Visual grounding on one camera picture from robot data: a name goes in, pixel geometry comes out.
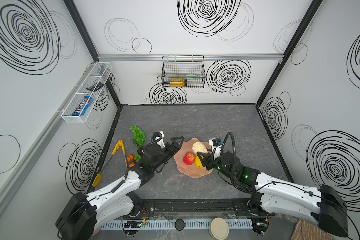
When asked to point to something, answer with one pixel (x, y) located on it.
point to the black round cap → (179, 224)
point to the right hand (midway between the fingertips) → (200, 151)
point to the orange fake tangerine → (130, 157)
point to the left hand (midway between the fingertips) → (183, 141)
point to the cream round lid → (218, 229)
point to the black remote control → (99, 86)
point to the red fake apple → (188, 158)
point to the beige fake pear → (199, 147)
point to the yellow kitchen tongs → (97, 179)
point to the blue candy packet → (83, 106)
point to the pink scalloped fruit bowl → (192, 170)
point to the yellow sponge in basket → (177, 82)
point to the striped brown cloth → (303, 230)
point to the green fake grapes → (139, 137)
